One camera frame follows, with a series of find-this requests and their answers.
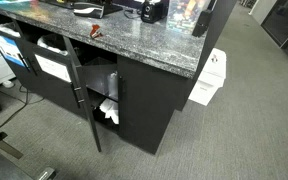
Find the black bin door handle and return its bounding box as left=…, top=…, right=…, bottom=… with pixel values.
left=23, top=55, right=39, bottom=77

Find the small red object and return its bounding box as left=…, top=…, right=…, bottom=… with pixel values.
left=89, top=23, right=104, bottom=40

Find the black closed cabinet door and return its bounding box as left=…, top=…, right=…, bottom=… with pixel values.
left=116, top=54, right=187, bottom=155

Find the black bin door white label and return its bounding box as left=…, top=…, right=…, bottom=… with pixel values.
left=31, top=44, right=88, bottom=120

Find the small white round floor object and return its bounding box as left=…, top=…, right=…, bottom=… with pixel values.
left=1, top=79, right=16, bottom=90

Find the black cabinet with granite counter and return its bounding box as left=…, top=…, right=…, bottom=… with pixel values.
left=0, top=0, right=237, bottom=155

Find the clear box with colourful contents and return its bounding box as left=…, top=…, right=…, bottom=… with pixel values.
left=166, top=0, right=213, bottom=35

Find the crumpled white paper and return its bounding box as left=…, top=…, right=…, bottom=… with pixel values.
left=98, top=97, right=120, bottom=126

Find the black desk mat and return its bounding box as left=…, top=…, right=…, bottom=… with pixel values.
left=38, top=0, right=124, bottom=18

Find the black pencil sharpener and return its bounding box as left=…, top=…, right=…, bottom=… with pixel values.
left=140, top=0, right=169, bottom=24

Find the black robot stand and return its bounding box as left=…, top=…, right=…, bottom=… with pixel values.
left=0, top=126, right=57, bottom=180

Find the black floor cable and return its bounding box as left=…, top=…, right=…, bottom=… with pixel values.
left=0, top=79, right=46, bottom=132

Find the thin black counter cable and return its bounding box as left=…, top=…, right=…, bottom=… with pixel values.
left=122, top=8, right=142, bottom=20

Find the blue and white poster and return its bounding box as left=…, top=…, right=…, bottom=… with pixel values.
left=0, top=29, right=27, bottom=69

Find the black bar door handle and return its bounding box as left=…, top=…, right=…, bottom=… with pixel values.
left=71, top=81, right=85, bottom=109

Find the white cardboard box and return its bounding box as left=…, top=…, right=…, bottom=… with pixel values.
left=187, top=47, right=228, bottom=107

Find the black bin door blue poster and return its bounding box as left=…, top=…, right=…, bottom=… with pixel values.
left=0, top=25, right=38, bottom=90

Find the white paper label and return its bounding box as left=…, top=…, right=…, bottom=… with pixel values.
left=34, top=54, right=72, bottom=83

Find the white trash bag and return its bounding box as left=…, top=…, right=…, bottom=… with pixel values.
left=36, top=34, right=70, bottom=57
left=0, top=22, right=22, bottom=38

